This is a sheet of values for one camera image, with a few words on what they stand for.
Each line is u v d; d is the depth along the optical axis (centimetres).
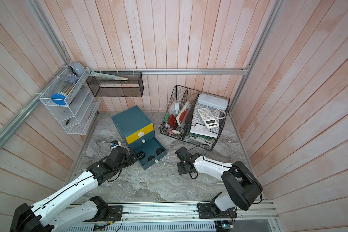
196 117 90
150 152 95
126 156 63
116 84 104
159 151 95
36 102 67
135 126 83
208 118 87
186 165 65
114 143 71
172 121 106
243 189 43
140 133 82
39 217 40
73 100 74
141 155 92
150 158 92
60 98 69
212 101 96
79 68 83
